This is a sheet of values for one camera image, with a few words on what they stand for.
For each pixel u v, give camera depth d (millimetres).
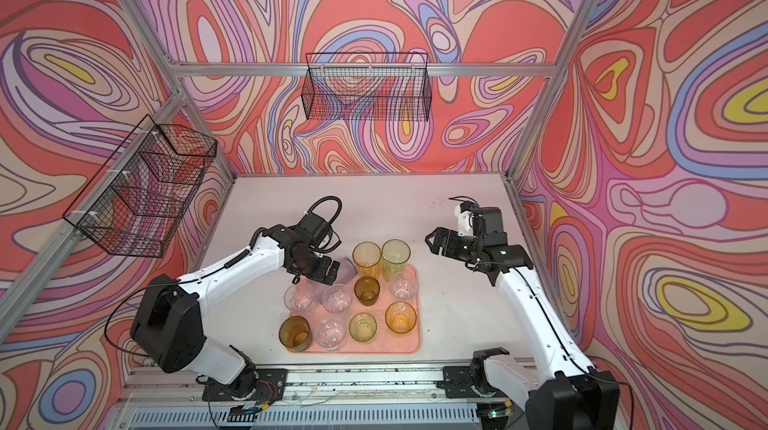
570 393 383
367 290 867
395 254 822
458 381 731
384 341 806
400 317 834
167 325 426
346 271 881
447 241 689
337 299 840
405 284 851
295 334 795
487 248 581
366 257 837
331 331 807
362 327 814
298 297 879
